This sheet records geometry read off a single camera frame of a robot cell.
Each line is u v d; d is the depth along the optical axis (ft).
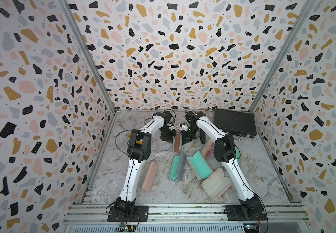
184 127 3.27
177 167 2.73
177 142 3.25
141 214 2.41
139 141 2.20
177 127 3.57
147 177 2.60
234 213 2.36
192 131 2.96
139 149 2.06
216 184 2.72
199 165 2.95
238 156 3.18
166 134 3.10
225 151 2.22
